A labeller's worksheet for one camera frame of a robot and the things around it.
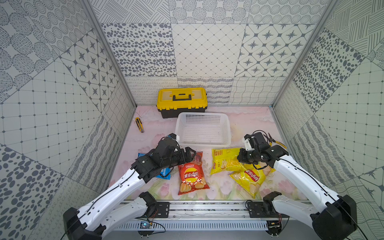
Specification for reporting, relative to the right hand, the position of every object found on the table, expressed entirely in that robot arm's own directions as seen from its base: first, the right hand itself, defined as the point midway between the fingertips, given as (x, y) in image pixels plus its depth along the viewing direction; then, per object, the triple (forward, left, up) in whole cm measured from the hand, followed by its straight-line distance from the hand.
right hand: (238, 159), depth 80 cm
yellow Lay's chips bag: (-8, -7, -5) cm, 12 cm away
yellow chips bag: (+1, +6, -3) cm, 7 cm away
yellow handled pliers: (+20, -27, -12) cm, 36 cm away
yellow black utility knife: (+30, +66, -8) cm, 73 cm away
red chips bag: (-8, +25, -5) cm, 27 cm away
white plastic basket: (+27, +22, -9) cm, 36 cm away
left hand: (-1, +25, +11) cm, 28 cm away
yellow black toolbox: (+39, +41, +7) cm, 57 cm away
